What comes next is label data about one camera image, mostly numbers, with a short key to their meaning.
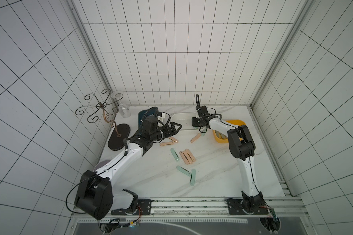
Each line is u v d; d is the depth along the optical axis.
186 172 0.85
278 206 0.74
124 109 0.90
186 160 0.89
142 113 1.07
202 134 1.00
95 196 0.40
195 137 1.00
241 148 0.59
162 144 0.97
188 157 0.90
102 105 0.78
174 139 0.99
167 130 0.70
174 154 0.92
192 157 0.91
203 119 0.84
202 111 0.85
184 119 1.10
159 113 0.74
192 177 0.83
